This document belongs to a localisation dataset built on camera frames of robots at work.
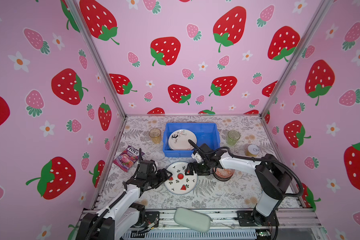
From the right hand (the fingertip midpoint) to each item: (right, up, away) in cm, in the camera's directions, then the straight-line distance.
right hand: (189, 174), depth 85 cm
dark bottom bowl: (+18, -1, -5) cm, 19 cm away
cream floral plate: (-7, +19, +20) cm, 28 cm away
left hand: (-12, -1, 0) cm, 12 cm away
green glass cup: (+32, +21, +20) cm, 43 cm away
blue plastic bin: (+13, +23, +26) cm, 37 cm away
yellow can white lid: (+41, +12, +10) cm, 44 cm away
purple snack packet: (-40, +7, +10) cm, 42 cm away
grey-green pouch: (+1, -18, -13) cm, 22 cm away
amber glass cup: (-24, +23, +21) cm, 39 cm away
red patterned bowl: (+19, +1, -3) cm, 20 cm away
